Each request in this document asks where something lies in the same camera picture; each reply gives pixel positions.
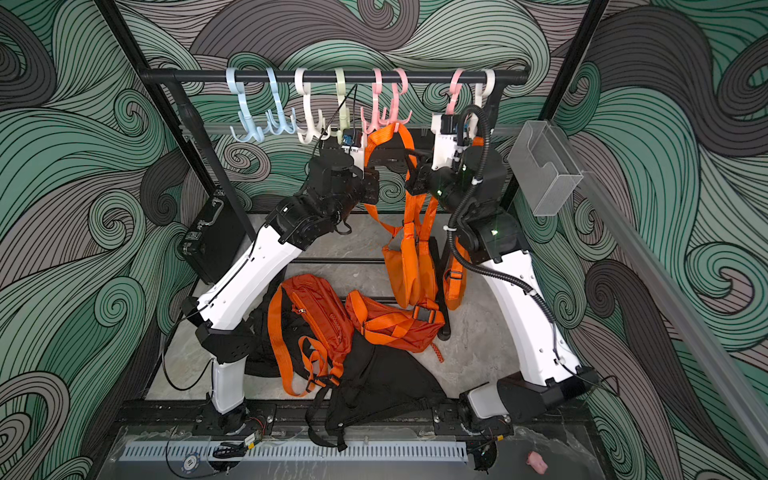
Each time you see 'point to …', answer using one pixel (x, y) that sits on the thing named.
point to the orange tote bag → (400, 251)
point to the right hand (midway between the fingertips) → (402, 150)
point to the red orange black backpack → (326, 348)
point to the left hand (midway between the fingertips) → (374, 163)
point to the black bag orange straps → (364, 384)
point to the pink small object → (537, 463)
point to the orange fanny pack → (455, 272)
